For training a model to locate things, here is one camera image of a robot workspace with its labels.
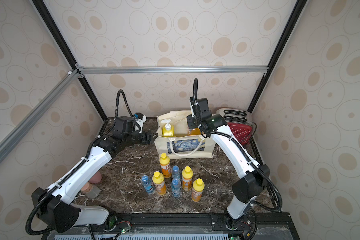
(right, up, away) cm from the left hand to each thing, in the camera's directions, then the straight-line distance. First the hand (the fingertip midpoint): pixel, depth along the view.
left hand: (156, 133), depth 75 cm
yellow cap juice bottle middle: (+15, -19, -6) cm, 25 cm away
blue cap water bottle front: (+10, -25, -3) cm, 27 cm away
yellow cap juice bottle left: (+2, -21, -7) cm, 22 cm away
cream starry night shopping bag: (+12, -7, +12) cm, 19 cm away
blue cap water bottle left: (-4, -25, -1) cm, 26 cm away
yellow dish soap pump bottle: (+5, +1, +10) cm, 11 cm away
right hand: (+22, +9, +4) cm, 24 cm away
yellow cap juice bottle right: (+20, -24, -9) cm, 32 cm away
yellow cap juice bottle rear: (+4, -14, -1) cm, 15 cm away
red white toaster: (+50, +7, +21) cm, 55 cm away
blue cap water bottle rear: (+10, -20, +2) cm, 23 cm away
